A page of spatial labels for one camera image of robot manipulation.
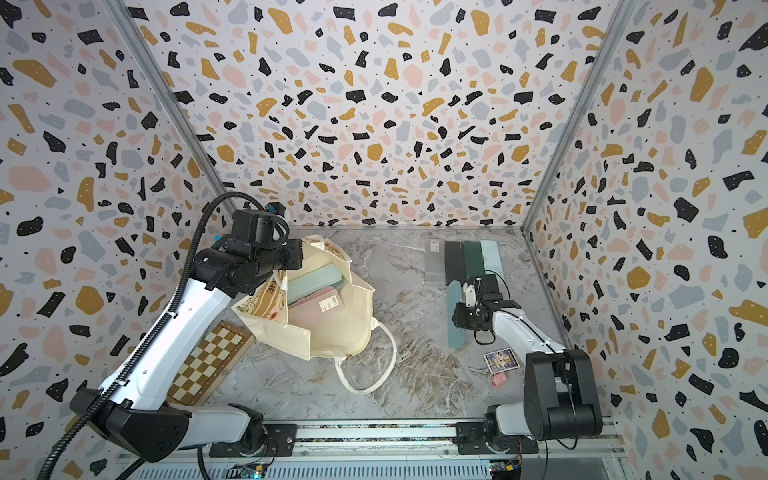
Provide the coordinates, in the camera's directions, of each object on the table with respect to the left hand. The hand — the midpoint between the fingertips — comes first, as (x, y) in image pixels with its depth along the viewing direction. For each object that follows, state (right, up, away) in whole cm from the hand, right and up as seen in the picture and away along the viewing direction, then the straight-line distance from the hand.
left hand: (305, 246), depth 73 cm
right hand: (+41, -21, +18) cm, 50 cm away
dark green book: (+50, -5, +37) cm, 63 cm away
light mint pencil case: (+58, -3, +40) cm, 71 cm away
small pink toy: (+50, -36, +9) cm, 62 cm away
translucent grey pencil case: (+36, -5, +39) cm, 53 cm away
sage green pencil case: (-5, -11, +24) cm, 27 cm away
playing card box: (+52, -33, +12) cm, 63 cm away
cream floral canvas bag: (-11, -17, +4) cm, 21 cm away
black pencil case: (+43, -5, +37) cm, 57 cm away
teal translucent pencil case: (+40, -26, +16) cm, 50 cm away
